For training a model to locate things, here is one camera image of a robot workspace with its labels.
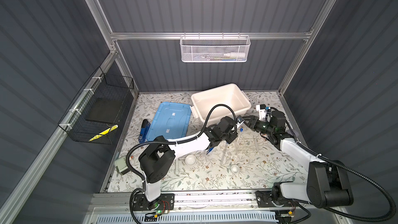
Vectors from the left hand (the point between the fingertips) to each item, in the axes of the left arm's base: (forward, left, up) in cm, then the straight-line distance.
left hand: (234, 128), depth 85 cm
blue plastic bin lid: (+18, +38, -14) cm, 45 cm away
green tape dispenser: (-13, +62, -10) cm, 64 cm away
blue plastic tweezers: (-6, +14, -13) cm, 20 cm away
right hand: (+3, -5, +4) cm, 7 cm away
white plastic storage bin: (+20, +17, 0) cm, 26 cm away
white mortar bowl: (-11, +25, -12) cm, 30 cm away
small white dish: (-18, +1, -13) cm, 22 cm away
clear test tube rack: (-3, -9, -13) cm, 16 cm away
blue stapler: (+12, +54, -12) cm, 57 cm away
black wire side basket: (+1, +67, +16) cm, 69 cm away
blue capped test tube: (-2, -3, +2) cm, 4 cm away
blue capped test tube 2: (-8, +6, -13) cm, 16 cm away
